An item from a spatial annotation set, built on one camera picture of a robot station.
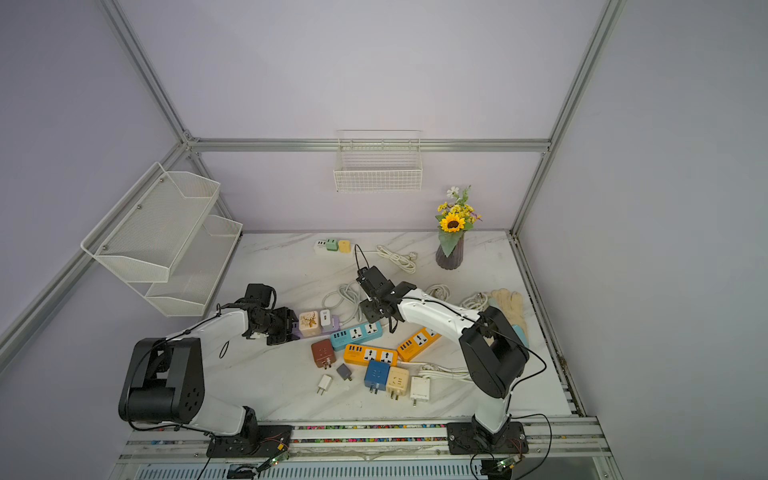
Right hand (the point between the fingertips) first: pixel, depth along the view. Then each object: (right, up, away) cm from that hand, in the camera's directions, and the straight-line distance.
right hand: (378, 307), depth 90 cm
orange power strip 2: (-5, -13, -4) cm, 14 cm away
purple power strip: (-13, -6, +1) cm, 15 cm away
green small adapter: (-18, +20, +18) cm, 32 cm away
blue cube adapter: (0, -17, -10) cm, 20 cm away
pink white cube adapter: (-20, -4, -5) cm, 21 cm away
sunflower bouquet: (+24, +27, -1) cm, 36 cm away
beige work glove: (+45, -1, +9) cm, 46 cm away
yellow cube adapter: (-13, +20, +20) cm, 31 cm away
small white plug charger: (-15, -20, -9) cm, 26 cm away
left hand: (-24, -7, +2) cm, 26 cm away
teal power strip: (-7, -8, -1) cm, 11 cm away
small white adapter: (-16, -2, -3) cm, 16 cm away
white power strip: (-24, +19, +23) cm, 38 cm away
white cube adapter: (+12, -20, -10) cm, 26 cm away
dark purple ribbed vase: (+26, +15, +15) cm, 34 cm away
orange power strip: (+12, -10, -2) cm, 16 cm away
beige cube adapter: (+6, -18, -12) cm, 22 cm away
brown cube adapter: (-15, -12, -7) cm, 21 cm away
